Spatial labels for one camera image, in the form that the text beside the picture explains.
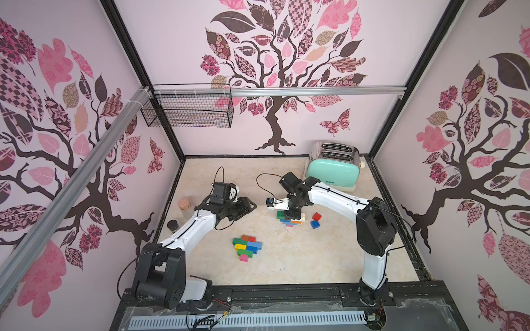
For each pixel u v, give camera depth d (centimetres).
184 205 87
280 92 94
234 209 74
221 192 68
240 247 85
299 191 66
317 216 94
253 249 85
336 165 96
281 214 87
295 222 91
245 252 83
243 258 82
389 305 73
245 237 87
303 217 85
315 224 92
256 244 84
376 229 49
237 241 86
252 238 87
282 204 79
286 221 89
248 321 70
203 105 95
